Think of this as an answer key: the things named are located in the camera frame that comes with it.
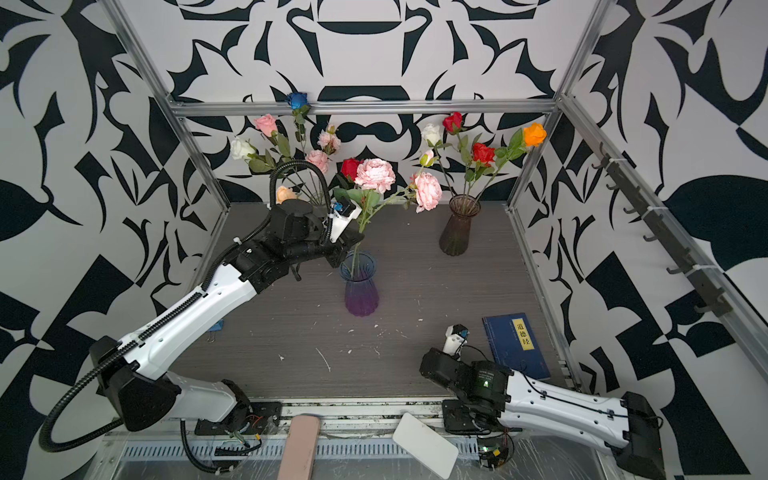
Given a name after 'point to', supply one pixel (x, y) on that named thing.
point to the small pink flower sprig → (329, 141)
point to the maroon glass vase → (455, 237)
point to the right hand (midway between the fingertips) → (419, 362)
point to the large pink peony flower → (318, 158)
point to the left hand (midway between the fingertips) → (360, 226)
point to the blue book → (514, 345)
